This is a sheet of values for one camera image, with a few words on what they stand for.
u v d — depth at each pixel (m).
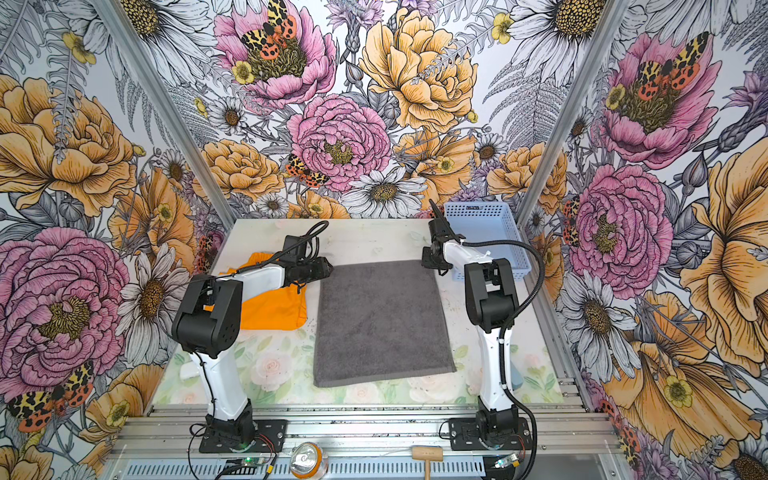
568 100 0.89
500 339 0.60
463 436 0.74
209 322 0.53
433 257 0.85
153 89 0.83
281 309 0.94
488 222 1.24
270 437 0.74
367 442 0.75
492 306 0.60
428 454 0.70
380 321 0.93
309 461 0.62
